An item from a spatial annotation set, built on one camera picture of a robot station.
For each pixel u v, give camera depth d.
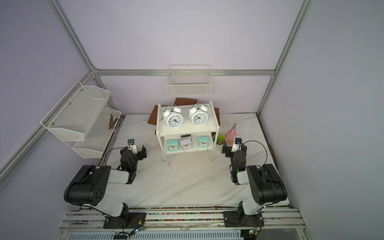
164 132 0.69
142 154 0.85
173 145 0.79
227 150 0.83
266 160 0.99
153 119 1.00
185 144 0.80
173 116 0.65
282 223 0.74
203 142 0.80
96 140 0.91
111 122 0.98
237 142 0.78
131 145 0.79
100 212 0.55
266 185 0.46
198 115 0.66
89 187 0.45
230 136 0.91
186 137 0.81
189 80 0.96
